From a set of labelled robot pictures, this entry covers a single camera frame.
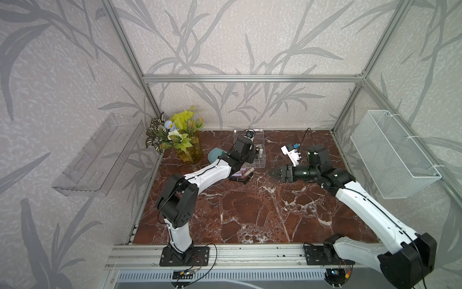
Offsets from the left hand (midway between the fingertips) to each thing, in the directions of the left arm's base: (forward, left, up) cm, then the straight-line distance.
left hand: (250, 148), depth 91 cm
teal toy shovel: (+7, +21, -15) cm, 27 cm away
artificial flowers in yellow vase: (+5, +35, +6) cm, 36 cm away
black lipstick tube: (-10, +3, -15) cm, 19 cm away
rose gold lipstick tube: (-6, +1, -15) cm, 16 cm away
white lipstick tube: (+6, -7, -10) cm, 13 cm away
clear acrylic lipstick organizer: (+21, -6, -15) cm, 26 cm away
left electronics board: (-51, +28, -17) cm, 61 cm away
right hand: (-19, -8, +9) cm, 22 cm away
